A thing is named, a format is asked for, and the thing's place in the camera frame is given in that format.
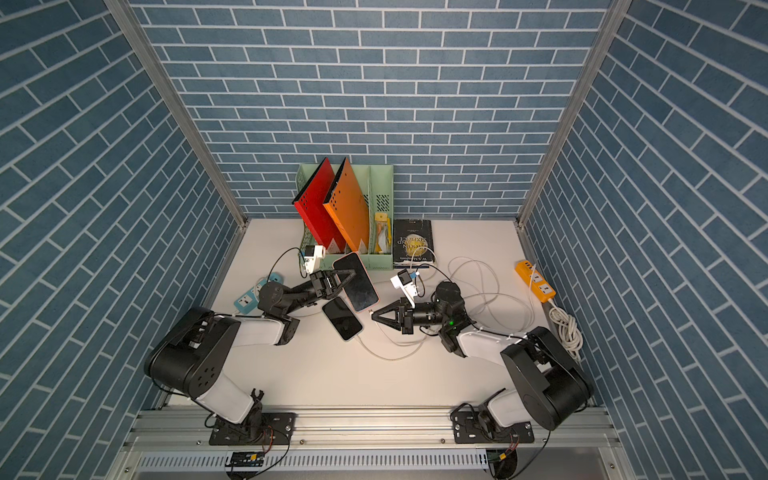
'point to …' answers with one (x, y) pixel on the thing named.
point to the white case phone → (340, 315)
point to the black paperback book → (413, 245)
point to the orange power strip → (538, 282)
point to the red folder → (311, 200)
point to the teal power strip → (248, 301)
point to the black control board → (246, 459)
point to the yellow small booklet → (383, 233)
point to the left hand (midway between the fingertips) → (359, 282)
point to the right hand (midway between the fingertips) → (379, 322)
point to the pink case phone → (360, 290)
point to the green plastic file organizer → (377, 184)
